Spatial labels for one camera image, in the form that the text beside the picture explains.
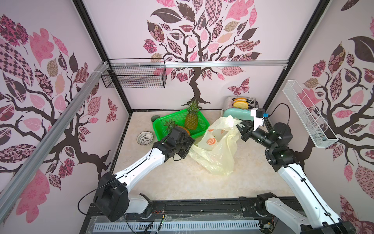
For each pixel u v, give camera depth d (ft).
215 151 2.39
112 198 1.31
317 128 2.46
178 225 2.30
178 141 2.06
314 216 1.29
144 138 3.29
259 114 1.80
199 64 3.03
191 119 3.29
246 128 1.98
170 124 3.39
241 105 3.20
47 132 1.78
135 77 4.00
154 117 3.50
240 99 3.29
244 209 2.40
